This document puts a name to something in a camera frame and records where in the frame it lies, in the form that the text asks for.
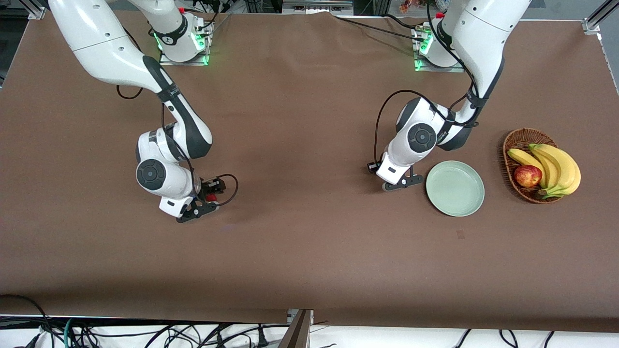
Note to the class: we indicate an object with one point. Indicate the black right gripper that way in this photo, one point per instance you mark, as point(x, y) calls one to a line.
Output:
point(207, 189)

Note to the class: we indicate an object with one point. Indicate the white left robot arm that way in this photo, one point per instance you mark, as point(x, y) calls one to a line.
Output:
point(483, 38)

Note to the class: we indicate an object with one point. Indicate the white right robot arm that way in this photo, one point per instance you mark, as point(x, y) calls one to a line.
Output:
point(96, 43)

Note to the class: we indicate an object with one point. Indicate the light green round plate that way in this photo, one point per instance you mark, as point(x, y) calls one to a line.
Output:
point(457, 191)

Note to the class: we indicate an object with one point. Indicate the brown table cover cloth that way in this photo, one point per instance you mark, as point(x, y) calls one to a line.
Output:
point(309, 241)

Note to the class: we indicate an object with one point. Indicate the brown wicker basket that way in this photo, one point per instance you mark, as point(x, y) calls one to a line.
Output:
point(518, 142)

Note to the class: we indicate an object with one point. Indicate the small yellow banana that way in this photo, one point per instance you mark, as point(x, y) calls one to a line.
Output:
point(522, 157)

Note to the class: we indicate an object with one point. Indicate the red apple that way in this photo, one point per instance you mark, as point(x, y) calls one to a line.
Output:
point(527, 176)

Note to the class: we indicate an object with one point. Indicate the orange background object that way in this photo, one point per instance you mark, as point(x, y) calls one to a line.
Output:
point(408, 6)

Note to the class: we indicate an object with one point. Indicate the large yellow banana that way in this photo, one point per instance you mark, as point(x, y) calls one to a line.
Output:
point(570, 171)

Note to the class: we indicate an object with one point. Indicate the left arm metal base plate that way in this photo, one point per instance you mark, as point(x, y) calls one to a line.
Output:
point(423, 67)

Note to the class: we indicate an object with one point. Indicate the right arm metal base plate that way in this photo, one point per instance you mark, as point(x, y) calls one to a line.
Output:
point(167, 60)

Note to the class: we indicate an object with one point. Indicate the metal table frame beam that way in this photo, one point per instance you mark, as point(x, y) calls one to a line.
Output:
point(297, 333)

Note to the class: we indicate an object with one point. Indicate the silver aluminium frame profile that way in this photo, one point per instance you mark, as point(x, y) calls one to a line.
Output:
point(316, 7)

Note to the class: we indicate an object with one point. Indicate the aluminium corner post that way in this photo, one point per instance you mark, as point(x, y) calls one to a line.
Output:
point(37, 13)
point(591, 25)

